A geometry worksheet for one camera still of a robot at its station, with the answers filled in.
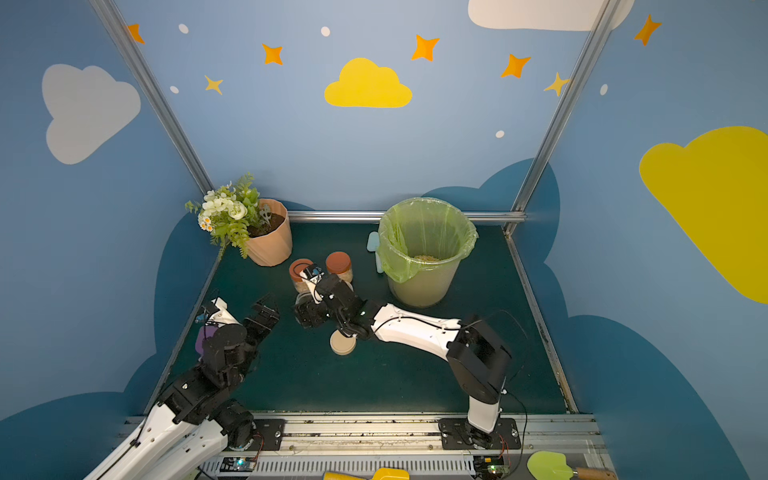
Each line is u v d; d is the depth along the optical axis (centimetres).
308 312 70
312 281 70
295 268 98
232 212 84
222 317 64
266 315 65
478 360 46
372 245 116
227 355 52
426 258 107
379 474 69
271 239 96
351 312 62
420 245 103
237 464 70
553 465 71
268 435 74
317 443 74
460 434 74
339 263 98
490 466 71
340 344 88
